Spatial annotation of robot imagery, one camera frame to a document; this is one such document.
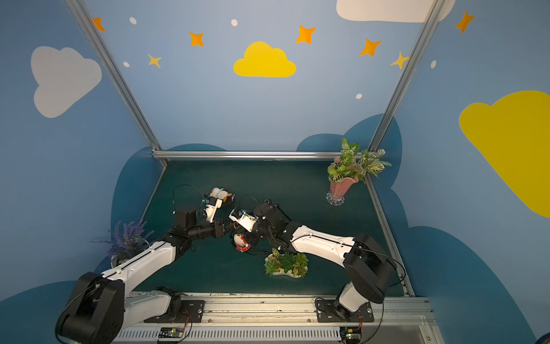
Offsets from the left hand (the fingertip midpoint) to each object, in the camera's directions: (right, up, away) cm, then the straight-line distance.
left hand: (235, 220), depth 83 cm
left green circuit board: (-20, -36, -11) cm, 43 cm away
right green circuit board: (+42, -37, -11) cm, 57 cm away
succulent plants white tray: (+23, -17, -3) cm, 28 cm away
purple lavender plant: (-35, -5, -12) cm, 37 cm away
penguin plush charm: (-11, +10, +18) cm, 23 cm away
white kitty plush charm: (+3, -8, -3) cm, 9 cm away
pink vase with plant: (+48, +22, +5) cm, 53 cm away
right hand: (+3, -1, -3) cm, 4 cm away
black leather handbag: (+11, -6, -12) cm, 17 cm away
